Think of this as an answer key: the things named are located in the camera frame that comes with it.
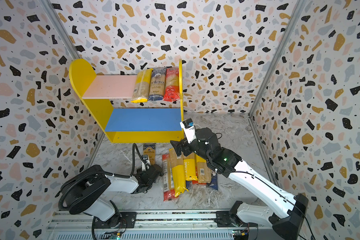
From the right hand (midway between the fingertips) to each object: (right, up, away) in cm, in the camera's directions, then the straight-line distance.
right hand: (177, 134), depth 65 cm
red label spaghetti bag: (-6, -33, +15) cm, 36 cm away
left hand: (-17, -21, +27) cm, 38 cm away
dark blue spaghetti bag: (-21, -11, +32) cm, 40 cm away
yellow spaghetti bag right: (+14, -23, +20) cm, 34 cm away
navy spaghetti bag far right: (+20, -28, +19) cm, 39 cm away
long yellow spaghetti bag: (-2, -23, +18) cm, 29 cm away
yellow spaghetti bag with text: (+6, -19, +24) cm, 31 cm away
